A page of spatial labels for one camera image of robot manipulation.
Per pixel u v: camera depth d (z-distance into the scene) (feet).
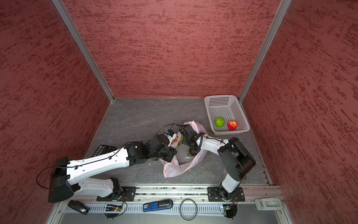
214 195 2.43
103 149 2.94
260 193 2.50
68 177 1.31
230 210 2.34
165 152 1.93
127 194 2.44
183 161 2.82
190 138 2.33
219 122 3.20
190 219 2.19
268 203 2.29
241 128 3.20
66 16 2.43
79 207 2.23
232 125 3.18
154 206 2.20
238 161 1.58
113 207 2.37
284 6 2.34
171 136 2.16
